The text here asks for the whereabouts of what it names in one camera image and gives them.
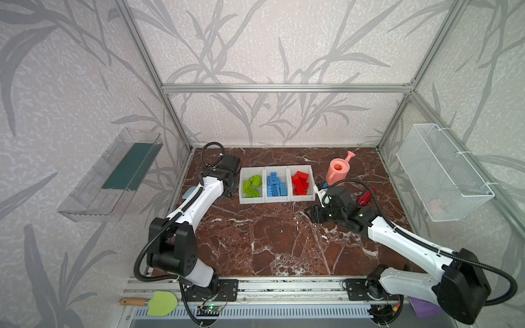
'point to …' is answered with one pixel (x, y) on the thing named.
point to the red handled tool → (364, 199)
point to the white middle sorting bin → (283, 173)
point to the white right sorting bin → (307, 169)
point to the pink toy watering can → (338, 169)
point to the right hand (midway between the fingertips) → (308, 203)
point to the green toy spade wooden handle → (162, 303)
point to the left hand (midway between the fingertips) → (230, 181)
